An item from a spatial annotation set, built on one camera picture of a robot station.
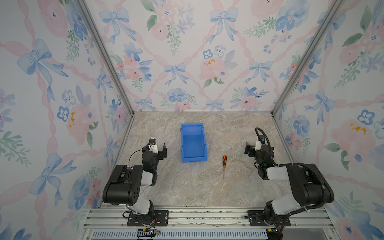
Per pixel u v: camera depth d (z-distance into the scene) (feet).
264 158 2.39
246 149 2.88
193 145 3.38
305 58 2.88
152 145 2.56
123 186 1.50
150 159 2.27
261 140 2.60
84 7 2.26
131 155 2.44
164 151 2.81
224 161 3.04
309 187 1.50
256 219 2.40
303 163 1.65
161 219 2.41
